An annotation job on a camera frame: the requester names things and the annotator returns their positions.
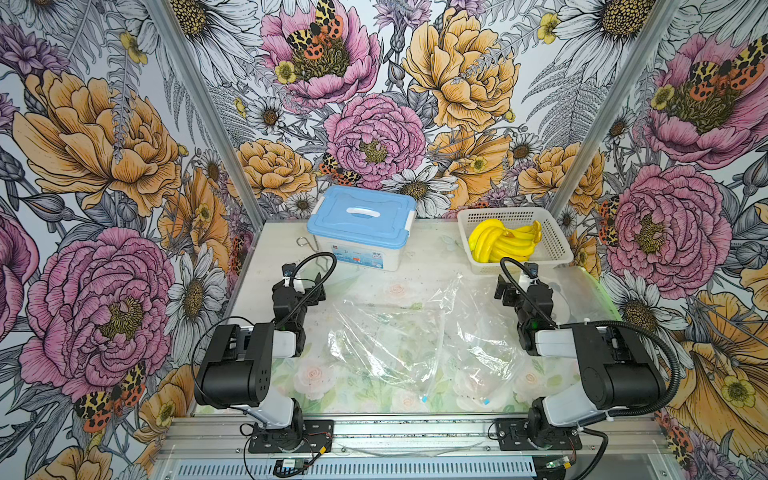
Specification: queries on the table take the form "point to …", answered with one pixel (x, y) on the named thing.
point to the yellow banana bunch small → (517, 244)
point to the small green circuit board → (290, 464)
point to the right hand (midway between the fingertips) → (513, 281)
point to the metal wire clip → (303, 241)
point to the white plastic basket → (553, 247)
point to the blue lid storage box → (363, 229)
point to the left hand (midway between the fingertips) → (305, 282)
